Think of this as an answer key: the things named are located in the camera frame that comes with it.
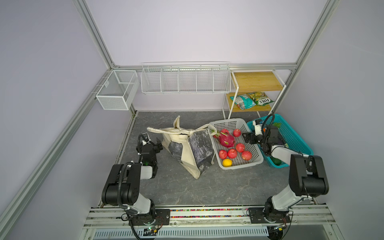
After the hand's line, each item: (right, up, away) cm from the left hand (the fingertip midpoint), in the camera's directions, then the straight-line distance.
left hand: (151, 141), depth 92 cm
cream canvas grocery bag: (+26, -2, -18) cm, 32 cm away
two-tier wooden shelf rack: (+70, +35, +19) cm, 81 cm away
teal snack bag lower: (+60, +26, +8) cm, 66 cm away
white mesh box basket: (-28, +34, +14) cm, 46 cm away
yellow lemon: (+46, -12, -5) cm, 48 cm away
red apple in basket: (+45, -8, -1) cm, 45 cm away
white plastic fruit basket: (+50, -6, 0) cm, 51 cm away
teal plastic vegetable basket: (+89, +3, +5) cm, 89 cm away
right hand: (+63, +4, +3) cm, 63 cm away
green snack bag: (+72, +28, +10) cm, 78 cm away
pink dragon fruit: (+47, +2, +2) cm, 47 cm away
